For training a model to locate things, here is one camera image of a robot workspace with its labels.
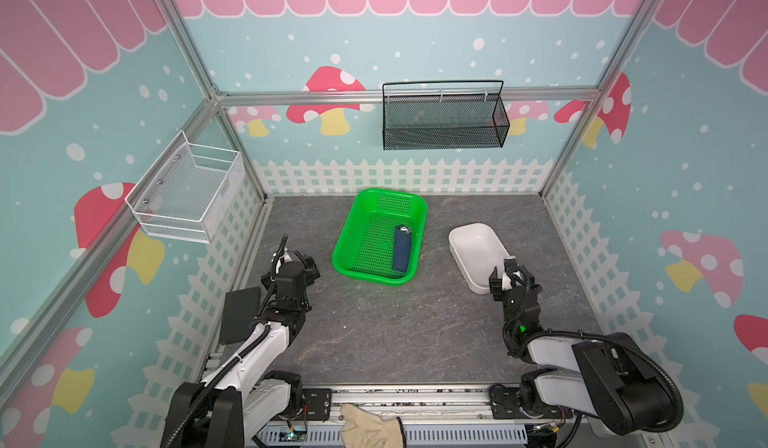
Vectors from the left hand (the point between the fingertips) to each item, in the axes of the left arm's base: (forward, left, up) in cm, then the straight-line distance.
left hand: (293, 266), depth 86 cm
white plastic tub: (+14, -57, -11) cm, 60 cm away
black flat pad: (-8, +18, -13) cm, 23 cm away
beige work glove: (-38, -23, -12) cm, 46 cm away
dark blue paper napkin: (+14, -32, -10) cm, 36 cm away
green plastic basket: (+16, -19, -12) cm, 27 cm away
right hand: (+2, -63, -2) cm, 64 cm away
